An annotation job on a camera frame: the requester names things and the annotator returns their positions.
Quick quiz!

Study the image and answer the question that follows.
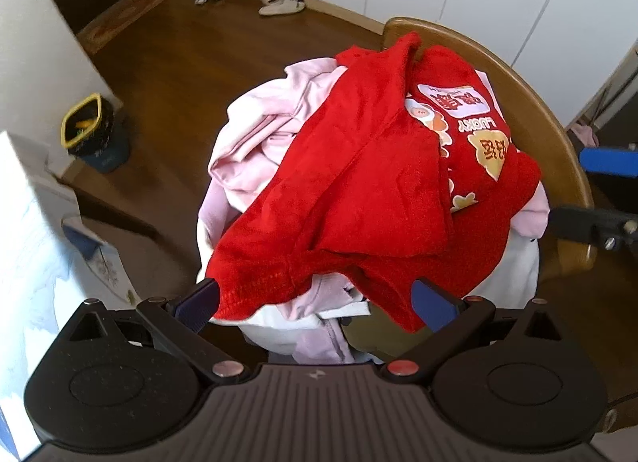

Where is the patterned brown doormat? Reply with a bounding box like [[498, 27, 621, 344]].
[[75, 0, 188, 56]]

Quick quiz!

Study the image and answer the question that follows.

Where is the blue trash bin yellow rim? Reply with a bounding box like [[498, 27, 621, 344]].
[[61, 93, 131, 174]]

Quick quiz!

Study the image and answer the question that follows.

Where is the red printed t-shirt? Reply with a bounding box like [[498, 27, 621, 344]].
[[205, 32, 543, 333]]

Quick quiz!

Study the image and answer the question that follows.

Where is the olive garment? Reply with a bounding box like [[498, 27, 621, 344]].
[[343, 311, 417, 364]]

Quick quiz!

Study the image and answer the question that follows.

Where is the pink zip garment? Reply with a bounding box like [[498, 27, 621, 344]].
[[276, 273, 372, 366]]

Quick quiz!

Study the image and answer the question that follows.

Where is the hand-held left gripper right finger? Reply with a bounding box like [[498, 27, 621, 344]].
[[380, 278, 567, 386]]

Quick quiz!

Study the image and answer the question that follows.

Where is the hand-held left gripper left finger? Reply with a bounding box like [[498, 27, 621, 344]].
[[69, 278, 249, 384]]

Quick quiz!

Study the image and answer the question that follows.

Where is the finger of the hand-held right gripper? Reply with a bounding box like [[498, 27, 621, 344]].
[[579, 144, 638, 176], [551, 205, 638, 250]]

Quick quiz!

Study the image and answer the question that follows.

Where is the pink cloth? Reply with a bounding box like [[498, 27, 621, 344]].
[[568, 122, 599, 148]]

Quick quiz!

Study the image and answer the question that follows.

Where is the light pink garment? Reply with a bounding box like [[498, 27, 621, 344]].
[[198, 57, 350, 253]]

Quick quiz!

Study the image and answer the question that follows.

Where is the wooden chair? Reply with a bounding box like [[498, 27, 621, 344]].
[[381, 17, 596, 293]]

